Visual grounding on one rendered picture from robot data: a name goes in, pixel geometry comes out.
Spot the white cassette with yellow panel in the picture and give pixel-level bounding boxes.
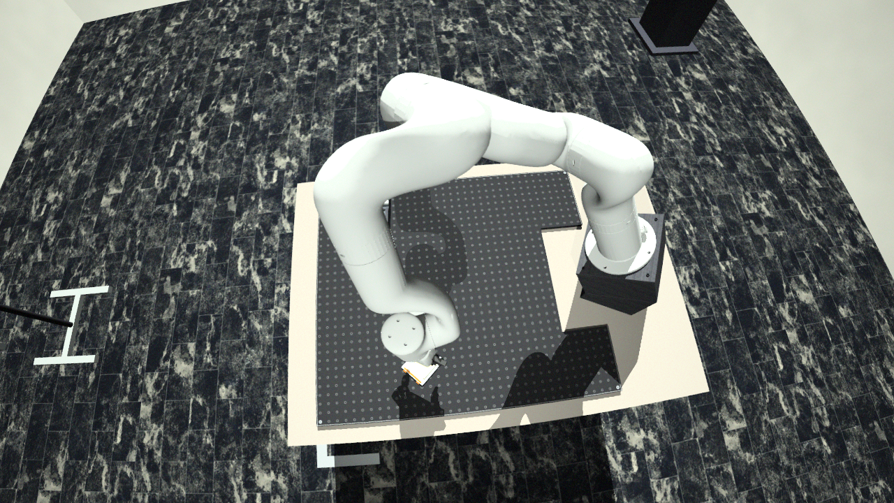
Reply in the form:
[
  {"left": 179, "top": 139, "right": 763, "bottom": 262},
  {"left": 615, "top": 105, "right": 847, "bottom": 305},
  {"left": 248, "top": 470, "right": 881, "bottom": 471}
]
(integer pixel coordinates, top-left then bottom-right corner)
[{"left": 402, "top": 362, "right": 438, "bottom": 385}]

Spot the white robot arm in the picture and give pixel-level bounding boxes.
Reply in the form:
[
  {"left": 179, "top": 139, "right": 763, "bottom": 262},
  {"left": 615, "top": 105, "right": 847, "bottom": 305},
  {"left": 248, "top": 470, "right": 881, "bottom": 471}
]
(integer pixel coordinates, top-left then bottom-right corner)
[{"left": 313, "top": 73, "right": 656, "bottom": 363}]

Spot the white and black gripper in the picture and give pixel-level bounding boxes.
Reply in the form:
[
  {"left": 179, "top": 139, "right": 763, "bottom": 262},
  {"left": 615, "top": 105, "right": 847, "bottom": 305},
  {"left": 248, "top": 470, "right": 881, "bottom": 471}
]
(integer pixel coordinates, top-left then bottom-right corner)
[{"left": 417, "top": 348, "right": 447, "bottom": 367}]

